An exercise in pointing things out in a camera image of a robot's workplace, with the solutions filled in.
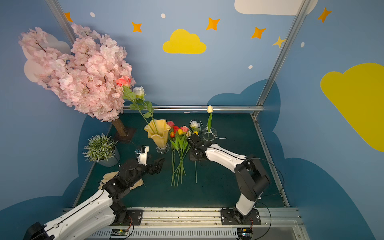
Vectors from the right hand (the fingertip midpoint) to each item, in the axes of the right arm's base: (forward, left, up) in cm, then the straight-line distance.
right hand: (195, 154), depth 91 cm
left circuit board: (-41, +35, -7) cm, 55 cm away
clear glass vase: (+11, -10, +6) cm, 17 cm away
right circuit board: (-38, -27, -10) cm, 47 cm away
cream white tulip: (+20, -7, +19) cm, 28 cm away
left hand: (-7, +20, +10) cm, 24 cm away
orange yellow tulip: (+16, +17, -3) cm, 24 cm away
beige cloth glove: (-15, +52, -6) cm, 55 cm away
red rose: (+19, +15, -1) cm, 25 cm away
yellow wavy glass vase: (+10, +24, +9) cm, 28 cm away
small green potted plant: (-6, +52, +10) cm, 54 cm away
